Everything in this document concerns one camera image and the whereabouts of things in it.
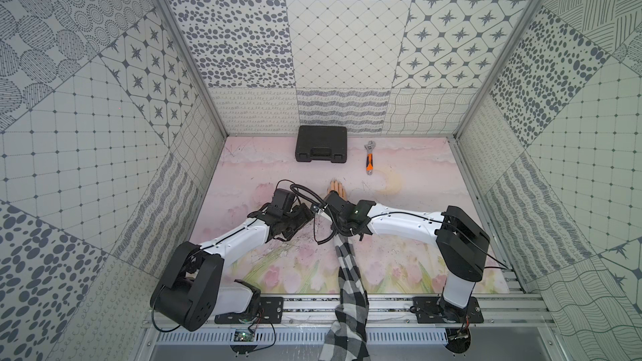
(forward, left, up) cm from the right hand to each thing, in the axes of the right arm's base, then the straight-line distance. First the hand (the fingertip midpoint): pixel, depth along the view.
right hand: (345, 211), depth 88 cm
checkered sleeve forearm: (-37, 0, -3) cm, 37 cm away
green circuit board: (-37, +30, -8) cm, 48 cm away
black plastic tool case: (+37, +10, -2) cm, 38 cm away
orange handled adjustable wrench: (+30, -12, -5) cm, 33 cm away
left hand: (-4, +10, 0) cm, 11 cm away
